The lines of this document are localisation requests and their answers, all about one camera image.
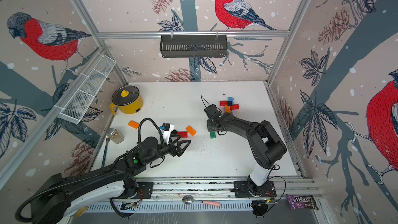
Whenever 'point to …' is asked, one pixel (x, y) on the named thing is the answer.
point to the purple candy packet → (301, 201)
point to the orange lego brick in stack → (190, 130)
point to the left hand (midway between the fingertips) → (187, 137)
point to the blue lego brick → (230, 99)
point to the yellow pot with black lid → (127, 99)
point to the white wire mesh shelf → (74, 108)
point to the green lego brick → (213, 135)
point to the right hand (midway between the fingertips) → (213, 125)
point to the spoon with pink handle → (188, 199)
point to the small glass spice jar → (115, 135)
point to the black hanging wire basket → (175, 46)
